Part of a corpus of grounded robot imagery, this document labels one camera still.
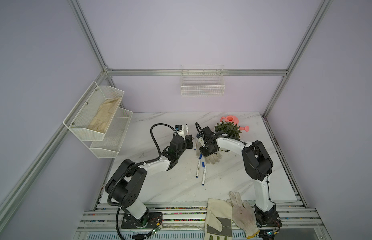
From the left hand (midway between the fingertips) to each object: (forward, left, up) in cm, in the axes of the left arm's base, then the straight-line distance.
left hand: (191, 136), depth 89 cm
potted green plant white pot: (+2, -23, +4) cm, 24 cm away
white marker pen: (-13, -9, -16) cm, 22 cm away
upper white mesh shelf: (+4, +54, +14) cm, 56 cm away
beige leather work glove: (-42, -14, -15) cm, 47 cm away
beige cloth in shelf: (+1, +48, +13) cm, 50 cm away
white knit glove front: (-40, -27, -14) cm, 50 cm away
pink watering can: (+19, -29, -4) cm, 35 cm away
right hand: (-3, -8, -14) cm, 17 cm away
